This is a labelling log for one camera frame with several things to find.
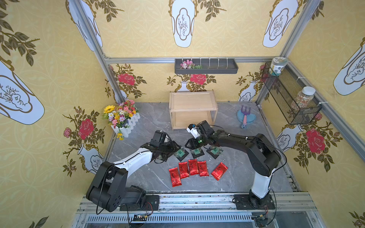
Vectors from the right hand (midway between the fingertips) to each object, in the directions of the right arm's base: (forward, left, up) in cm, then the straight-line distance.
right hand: (190, 140), depth 92 cm
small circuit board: (-41, +25, -8) cm, 49 cm away
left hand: (-6, +10, 0) cm, 12 cm away
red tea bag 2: (-18, +3, -3) cm, 19 cm away
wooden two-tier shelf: (+15, +1, +15) cm, 22 cm away
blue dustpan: (+26, -47, -6) cm, 54 cm away
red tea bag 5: (-17, -17, -4) cm, 25 cm away
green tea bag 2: (-7, +6, -5) cm, 11 cm away
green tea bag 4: (-4, -16, -5) cm, 17 cm away
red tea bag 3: (-15, -2, -4) cm, 16 cm away
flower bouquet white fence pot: (+8, +43, +12) cm, 46 cm away
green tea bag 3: (-5, -4, -4) cm, 8 cm away
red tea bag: (-22, +8, -3) cm, 23 cm away
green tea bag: (-19, +14, +18) cm, 30 cm away
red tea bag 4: (-17, -8, -3) cm, 19 cm away
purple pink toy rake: (+30, -43, -6) cm, 53 cm away
